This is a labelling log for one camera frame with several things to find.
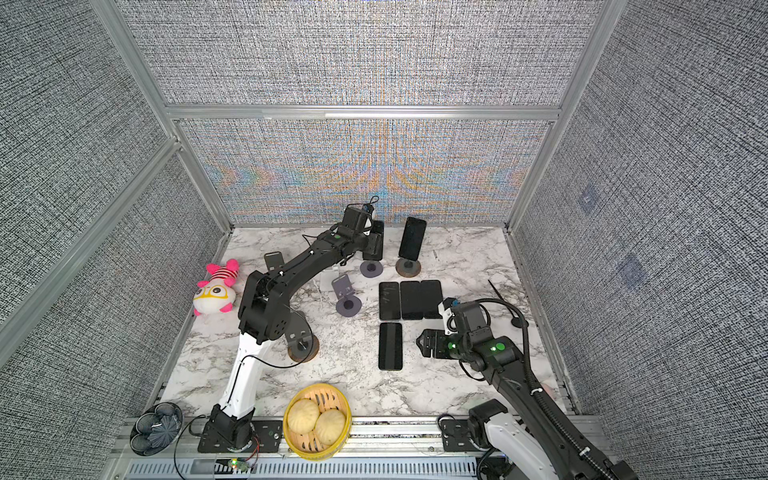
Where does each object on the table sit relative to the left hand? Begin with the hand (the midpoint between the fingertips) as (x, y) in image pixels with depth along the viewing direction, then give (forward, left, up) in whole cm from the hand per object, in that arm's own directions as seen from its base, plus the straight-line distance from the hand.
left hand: (374, 238), depth 101 cm
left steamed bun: (-52, +19, -5) cm, 55 cm away
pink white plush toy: (-16, +48, -5) cm, 51 cm away
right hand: (-36, -14, -2) cm, 39 cm away
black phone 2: (-9, 0, +5) cm, 11 cm away
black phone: (-18, -4, -11) cm, 22 cm away
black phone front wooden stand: (-17, -18, -11) cm, 27 cm away
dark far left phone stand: (-6, +33, -3) cm, 34 cm away
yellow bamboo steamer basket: (-57, +18, -10) cm, 61 cm away
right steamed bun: (-54, +12, -5) cm, 56 cm away
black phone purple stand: (-18, -12, -12) cm, 24 cm away
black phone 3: (-3, -12, +3) cm, 13 cm away
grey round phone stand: (-4, +1, -12) cm, 12 cm away
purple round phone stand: (-18, +9, -12) cm, 24 cm away
